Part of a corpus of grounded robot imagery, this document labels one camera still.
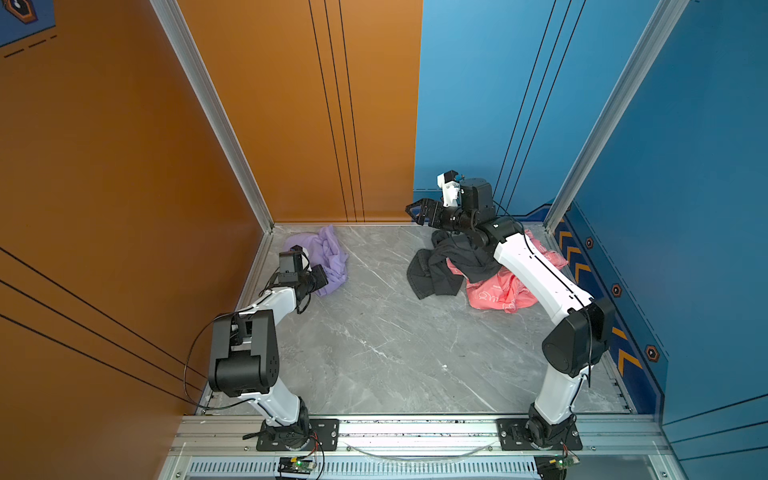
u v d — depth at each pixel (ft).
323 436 2.42
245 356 1.53
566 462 2.28
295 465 2.32
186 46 2.43
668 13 2.27
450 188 2.35
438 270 3.26
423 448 2.37
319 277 2.80
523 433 2.38
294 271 2.43
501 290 3.00
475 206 2.01
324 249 3.38
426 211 2.30
